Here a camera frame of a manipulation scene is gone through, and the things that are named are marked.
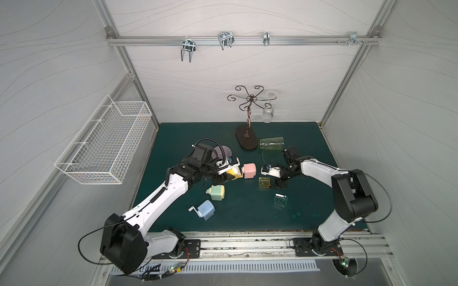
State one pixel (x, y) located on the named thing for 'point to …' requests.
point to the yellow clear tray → (264, 182)
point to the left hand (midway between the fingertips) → (231, 170)
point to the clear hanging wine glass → (268, 112)
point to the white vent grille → (221, 266)
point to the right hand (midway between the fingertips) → (272, 176)
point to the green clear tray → (280, 200)
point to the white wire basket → (101, 151)
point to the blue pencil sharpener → (206, 210)
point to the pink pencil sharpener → (249, 170)
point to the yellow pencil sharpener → (236, 171)
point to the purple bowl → (217, 153)
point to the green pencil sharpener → (217, 192)
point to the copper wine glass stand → (245, 134)
